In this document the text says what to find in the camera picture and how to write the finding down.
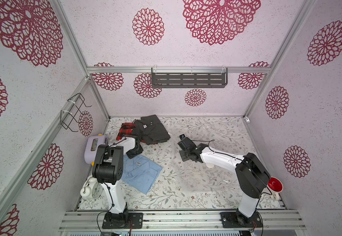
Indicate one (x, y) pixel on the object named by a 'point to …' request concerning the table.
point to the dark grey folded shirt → (150, 130)
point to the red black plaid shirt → (126, 128)
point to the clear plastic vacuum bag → (227, 136)
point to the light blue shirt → (139, 172)
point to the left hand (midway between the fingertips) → (135, 153)
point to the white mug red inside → (275, 186)
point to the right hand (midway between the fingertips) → (184, 150)
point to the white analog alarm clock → (93, 189)
